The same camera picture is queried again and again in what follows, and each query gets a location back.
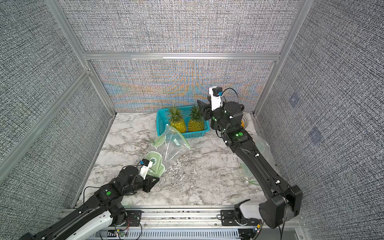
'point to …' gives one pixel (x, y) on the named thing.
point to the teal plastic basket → (162, 119)
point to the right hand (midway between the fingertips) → (205, 94)
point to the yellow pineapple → (197, 123)
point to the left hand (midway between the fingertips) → (161, 179)
